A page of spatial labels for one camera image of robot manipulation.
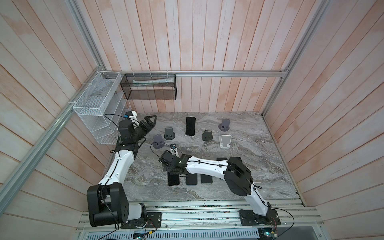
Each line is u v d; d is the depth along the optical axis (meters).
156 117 0.78
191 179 0.88
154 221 0.73
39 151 0.51
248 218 0.73
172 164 0.67
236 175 0.56
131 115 0.73
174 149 0.79
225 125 1.09
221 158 0.96
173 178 0.86
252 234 0.70
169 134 1.04
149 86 1.06
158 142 0.98
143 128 0.72
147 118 0.73
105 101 0.78
